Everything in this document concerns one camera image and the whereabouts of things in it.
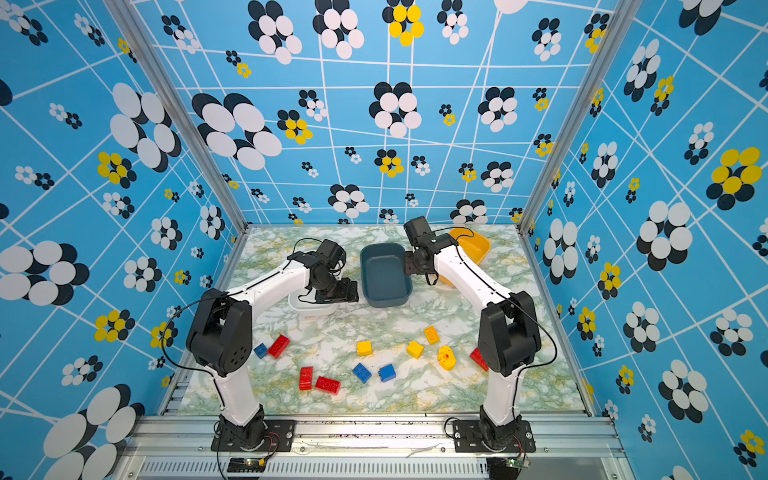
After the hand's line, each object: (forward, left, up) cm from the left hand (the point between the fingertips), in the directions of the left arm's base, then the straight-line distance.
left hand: (350, 297), depth 92 cm
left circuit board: (-42, +23, -9) cm, 49 cm away
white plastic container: (-4, +11, 0) cm, 11 cm away
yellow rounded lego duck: (-18, -28, -4) cm, 34 cm away
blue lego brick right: (-21, -11, -5) cm, 25 cm away
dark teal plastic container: (+11, -10, -4) cm, 15 cm away
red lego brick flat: (-25, +4, -5) cm, 26 cm away
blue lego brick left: (-21, -5, -5) cm, 22 cm away
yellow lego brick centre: (-14, -5, -6) cm, 16 cm away
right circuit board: (-43, -39, -5) cm, 58 cm away
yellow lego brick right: (-15, -20, -5) cm, 25 cm away
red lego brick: (-14, +20, -4) cm, 25 cm away
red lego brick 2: (-23, +11, -6) cm, 26 cm away
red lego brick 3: (-16, -38, -6) cm, 41 cm away
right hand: (+8, -21, +7) cm, 24 cm away
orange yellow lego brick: (-10, -25, -5) cm, 28 cm away
